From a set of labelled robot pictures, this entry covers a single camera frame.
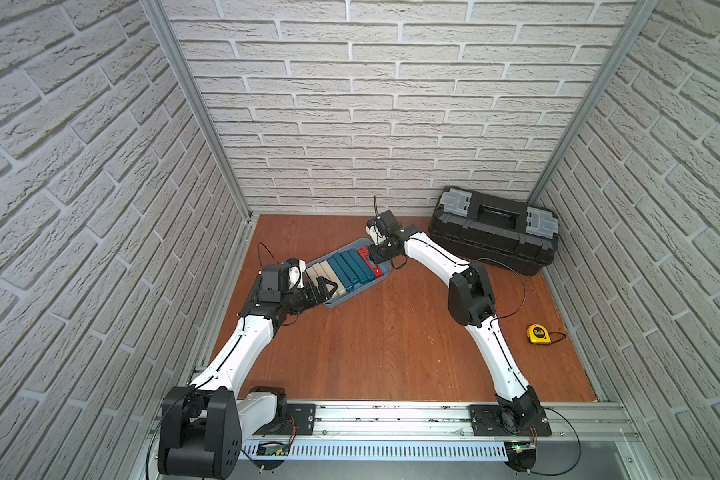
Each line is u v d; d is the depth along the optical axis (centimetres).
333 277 97
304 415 74
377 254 92
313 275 98
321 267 100
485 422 74
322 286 74
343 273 98
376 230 87
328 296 74
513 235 93
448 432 73
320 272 98
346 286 96
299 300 72
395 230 81
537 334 87
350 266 100
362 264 101
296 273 76
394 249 78
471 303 63
